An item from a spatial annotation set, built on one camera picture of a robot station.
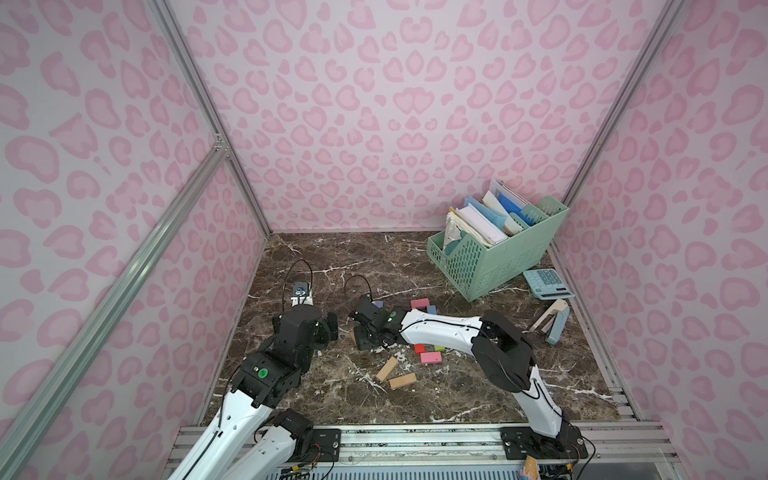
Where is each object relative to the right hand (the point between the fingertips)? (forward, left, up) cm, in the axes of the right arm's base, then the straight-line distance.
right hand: (362, 340), depth 89 cm
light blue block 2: (+12, -22, -2) cm, 25 cm away
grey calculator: (+21, -61, -1) cm, 64 cm away
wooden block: (-11, -13, -2) cm, 17 cm away
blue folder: (+36, -48, +19) cm, 63 cm away
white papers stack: (+25, -34, +23) cm, 48 cm away
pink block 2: (-5, -20, -1) cm, 21 cm away
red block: (-2, -17, -1) cm, 17 cm away
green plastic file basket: (+16, -34, +13) cm, 40 cm away
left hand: (-1, +9, +21) cm, 23 cm away
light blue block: (+13, -4, -1) cm, 14 cm away
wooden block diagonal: (-7, -8, -2) cm, 11 cm away
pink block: (+13, -18, -1) cm, 22 cm away
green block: (-2, -23, -1) cm, 23 cm away
